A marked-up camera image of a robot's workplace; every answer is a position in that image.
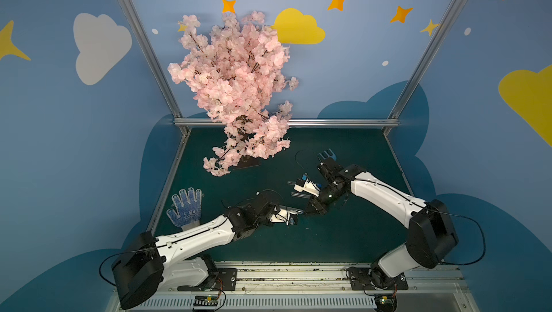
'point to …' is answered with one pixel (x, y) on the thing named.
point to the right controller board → (385, 303)
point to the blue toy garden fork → (331, 154)
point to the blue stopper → (304, 177)
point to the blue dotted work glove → (188, 210)
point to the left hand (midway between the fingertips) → (277, 195)
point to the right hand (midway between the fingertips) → (308, 209)
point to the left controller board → (205, 302)
